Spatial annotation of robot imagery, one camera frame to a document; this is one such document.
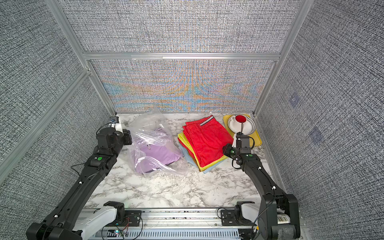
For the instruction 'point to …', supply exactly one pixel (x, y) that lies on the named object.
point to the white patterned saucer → (247, 128)
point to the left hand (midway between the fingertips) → (128, 127)
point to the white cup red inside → (240, 118)
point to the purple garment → (153, 151)
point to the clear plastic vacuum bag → (149, 122)
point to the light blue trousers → (189, 160)
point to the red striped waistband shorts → (207, 137)
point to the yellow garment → (181, 137)
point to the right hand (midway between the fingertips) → (225, 144)
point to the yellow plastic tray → (231, 133)
